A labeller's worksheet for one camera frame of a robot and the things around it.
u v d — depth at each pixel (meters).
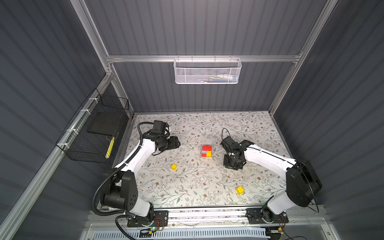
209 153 0.94
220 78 0.91
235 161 0.72
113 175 0.42
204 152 0.94
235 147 0.64
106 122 0.80
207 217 0.75
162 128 0.71
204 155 0.94
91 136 0.72
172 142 0.77
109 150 0.68
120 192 0.44
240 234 0.70
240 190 0.81
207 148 0.94
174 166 0.91
